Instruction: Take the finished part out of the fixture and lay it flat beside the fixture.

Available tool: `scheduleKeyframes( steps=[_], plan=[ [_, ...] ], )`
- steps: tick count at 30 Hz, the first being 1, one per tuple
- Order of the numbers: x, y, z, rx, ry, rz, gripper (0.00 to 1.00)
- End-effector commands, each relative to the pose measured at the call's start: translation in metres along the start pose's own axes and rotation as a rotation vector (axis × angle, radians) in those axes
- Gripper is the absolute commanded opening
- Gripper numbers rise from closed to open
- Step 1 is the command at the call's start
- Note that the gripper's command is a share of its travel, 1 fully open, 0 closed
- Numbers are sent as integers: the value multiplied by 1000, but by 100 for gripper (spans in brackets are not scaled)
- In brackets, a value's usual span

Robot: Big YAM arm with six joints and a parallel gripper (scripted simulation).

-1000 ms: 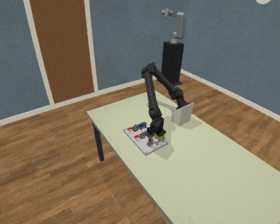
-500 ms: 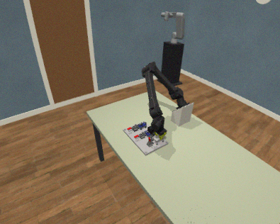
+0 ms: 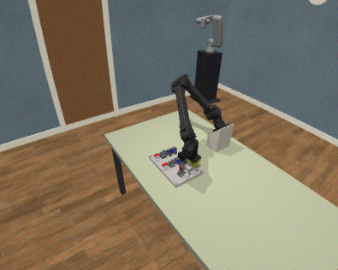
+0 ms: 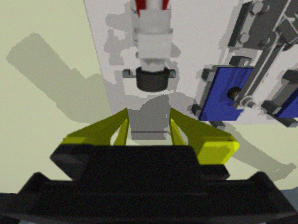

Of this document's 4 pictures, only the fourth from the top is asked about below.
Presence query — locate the blue rectangular block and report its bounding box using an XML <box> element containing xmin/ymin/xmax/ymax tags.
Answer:
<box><xmin>197</xmin><ymin>65</ymin><xmax>254</xmax><ymax>121</ymax></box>
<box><xmin>273</xmin><ymin>81</ymin><xmax>298</xmax><ymax>118</ymax></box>

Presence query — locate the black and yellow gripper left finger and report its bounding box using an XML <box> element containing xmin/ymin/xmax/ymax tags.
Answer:
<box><xmin>59</xmin><ymin>108</ymin><xmax>129</xmax><ymax>145</ymax></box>

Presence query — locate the red-handled toggle clamp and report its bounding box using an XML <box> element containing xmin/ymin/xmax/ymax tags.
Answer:
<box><xmin>227</xmin><ymin>0</ymin><xmax>298</xmax><ymax>109</ymax></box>

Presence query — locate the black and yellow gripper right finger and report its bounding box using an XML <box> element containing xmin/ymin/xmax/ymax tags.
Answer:
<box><xmin>169</xmin><ymin>107</ymin><xmax>239</xmax><ymax>165</ymax></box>

